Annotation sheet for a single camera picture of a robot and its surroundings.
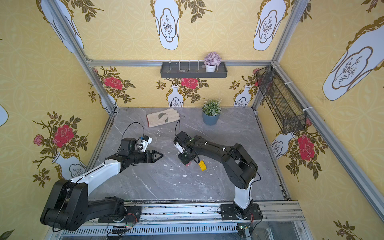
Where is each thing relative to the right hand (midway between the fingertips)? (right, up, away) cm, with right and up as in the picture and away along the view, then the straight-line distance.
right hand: (186, 162), depth 90 cm
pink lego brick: (+1, -1, -1) cm, 2 cm away
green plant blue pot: (+17, +32, +10) cm, 37 cm away
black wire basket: (+61, +30, 0) cm, 68 cm away
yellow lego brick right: (+10, -2, -1) cm, 10 cm away
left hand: (-15, +5, -4) cm, 16 cm away
